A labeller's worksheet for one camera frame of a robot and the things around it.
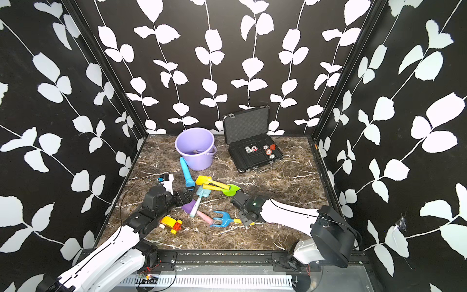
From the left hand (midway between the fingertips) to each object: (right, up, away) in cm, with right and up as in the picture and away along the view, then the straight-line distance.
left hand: (189, 187), depth 81 cm
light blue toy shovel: (+3, -5, +11) cm, 13 cm away
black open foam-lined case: (+28, +27, +30) cm, 49 cm away
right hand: (+26, -12, +3) cm, 29 cm away
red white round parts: (+41, +18, +30) cm, 54 cm away
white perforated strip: (+15, -35, -11) cm, 40 cm away
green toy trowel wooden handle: (+17, -6, +13) cm, 22 cm away
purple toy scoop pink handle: (-2, -11, +6) cm, 13 cm away
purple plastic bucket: (-3, +19, +27) cm, 33 cm away
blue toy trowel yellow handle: (-4, +16, +29) cm, 33 cm away
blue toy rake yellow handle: (+17, -16, +2) cm, 23 cm away
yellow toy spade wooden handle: (+3, +1, +17) cm, 17 cm away
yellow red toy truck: (-6, -16, -2) cm, 18 cm away
